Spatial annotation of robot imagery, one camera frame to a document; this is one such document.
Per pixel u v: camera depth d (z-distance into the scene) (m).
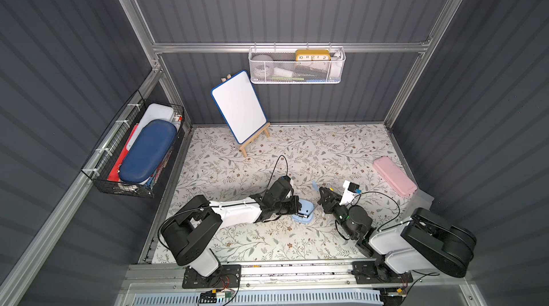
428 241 0.44
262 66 0.84
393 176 0.98
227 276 0.73
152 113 0.77
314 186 0.96
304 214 0.84
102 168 0.62
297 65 0.90
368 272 0.74
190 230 0.45
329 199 0.75
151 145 0.68
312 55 0.87
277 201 0.68
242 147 1.02
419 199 0.91
